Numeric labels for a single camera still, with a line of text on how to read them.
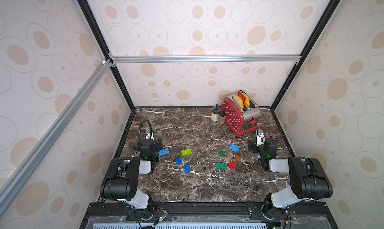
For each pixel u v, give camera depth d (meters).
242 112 0.95
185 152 0.93
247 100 0.95
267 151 0.73
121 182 0.44
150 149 0.70
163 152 0.94
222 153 0.93
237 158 0.91
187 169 0.85
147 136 0.80
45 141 0.52
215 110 1.05
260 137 0.82
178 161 0.90
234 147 0.96
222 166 0.88
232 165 0.86
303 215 0.73
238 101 0.97
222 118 1.04
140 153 0.73
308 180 0.45
